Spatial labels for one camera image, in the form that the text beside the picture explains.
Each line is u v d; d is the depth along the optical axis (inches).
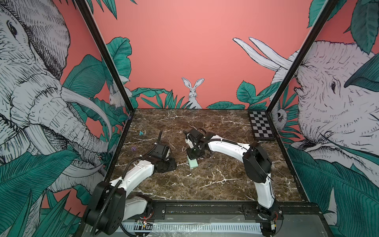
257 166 19.6
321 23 29.4
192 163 34.7
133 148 37.8
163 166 28.5
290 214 29.6
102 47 32.9
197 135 28.4
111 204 15.8
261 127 42.3
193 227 27.7
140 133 41.0
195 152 30.7
